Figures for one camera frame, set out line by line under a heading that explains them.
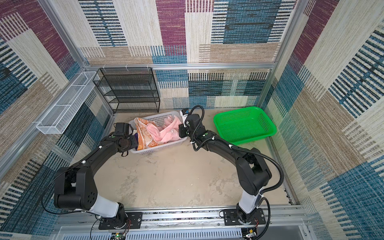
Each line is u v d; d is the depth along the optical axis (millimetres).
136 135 879
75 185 434
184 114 759
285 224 733
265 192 501
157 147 903
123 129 715
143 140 892
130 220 728
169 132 869
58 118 715
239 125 1083
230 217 732
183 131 763
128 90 1089
